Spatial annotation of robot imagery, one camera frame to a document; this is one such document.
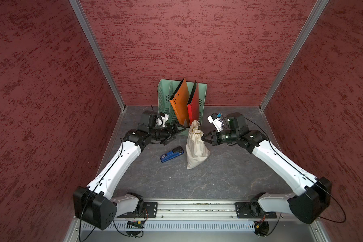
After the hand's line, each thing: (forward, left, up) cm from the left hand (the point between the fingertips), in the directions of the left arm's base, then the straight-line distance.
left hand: (180, 135), depth 72 cm
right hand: (-2, -11, -2) cm, 11 cm away
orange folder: (+25, +1, 0) cm, 25 cm away
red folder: (+20, -7, +2) cm, 21 cm away
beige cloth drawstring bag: (-4, -8, -8) cm, 12 cm away
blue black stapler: (+1, +6, -22) cm, 23 cm away
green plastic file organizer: (+43, +11, -5) cm, 45 cm away
